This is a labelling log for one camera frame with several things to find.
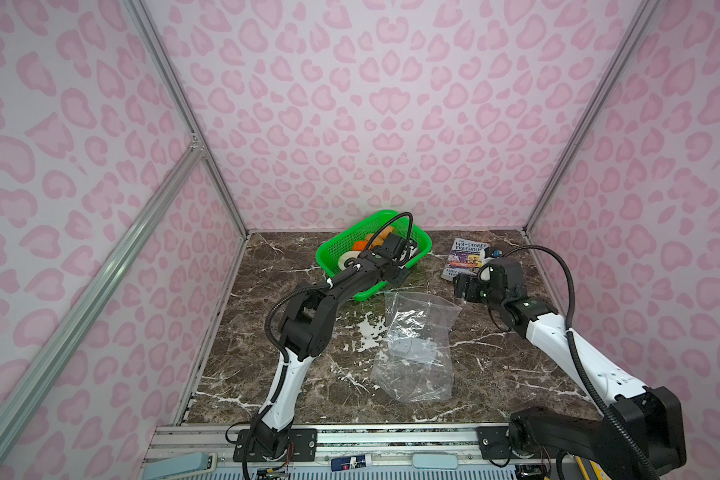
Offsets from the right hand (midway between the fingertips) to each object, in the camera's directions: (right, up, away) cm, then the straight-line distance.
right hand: (469, 278), depth 83 cm
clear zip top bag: (-15, -24, +3) cm, 29 cm away
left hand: (-17, +3, +15) cm, 23 cm away
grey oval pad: (-12, -41, -14) cm, 45 cm away
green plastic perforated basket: (-12, +10, +15) cm, 21 cm away
